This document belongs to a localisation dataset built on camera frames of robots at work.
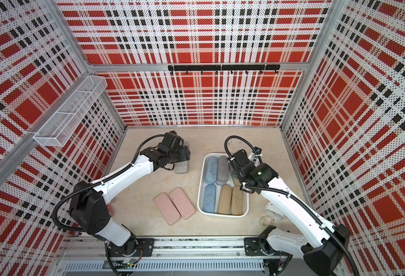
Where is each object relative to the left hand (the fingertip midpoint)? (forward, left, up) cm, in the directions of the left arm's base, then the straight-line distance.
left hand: (187, 153), depth 86 cm
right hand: (-12, -28, +3) cm, 30 cm away
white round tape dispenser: (-26, -40, -10) cm, 48 cm away
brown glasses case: (-8, -26, -15) cm, 31 cm away
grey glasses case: (-4, -18, -10) cm, 21 cm away
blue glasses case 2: (-18, -11, -15) cm, 26 cm away
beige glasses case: (-19, -19, -13) cm, 30 cm away
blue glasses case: (-6, -12, -11) cm, 17 cm away
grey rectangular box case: (-8, +2, 0) cm, 9 cm away
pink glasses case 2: (-21, +2, -15) cm, 26 cm away
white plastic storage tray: (-14, -16, -17) cm, 27 cm away
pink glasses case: (-22, +10, -17) cm, 29 cm away
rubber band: (-28, -36, -16) cm, 48 cm away
